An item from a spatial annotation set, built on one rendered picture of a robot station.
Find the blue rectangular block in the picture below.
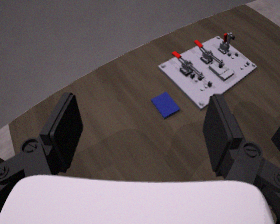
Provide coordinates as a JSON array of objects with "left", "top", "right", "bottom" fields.
[{"left": 151, "top": 92, "right": 180, "bottom": 120}]

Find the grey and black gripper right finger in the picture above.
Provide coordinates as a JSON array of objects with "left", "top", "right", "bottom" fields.
[{"left": 203, "top": 94, "right": 280, "bottom": 224}]

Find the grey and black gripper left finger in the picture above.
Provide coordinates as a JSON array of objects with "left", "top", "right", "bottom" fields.
[{"left": 0, "top": 93, "right": 83, "bottom": 213}]

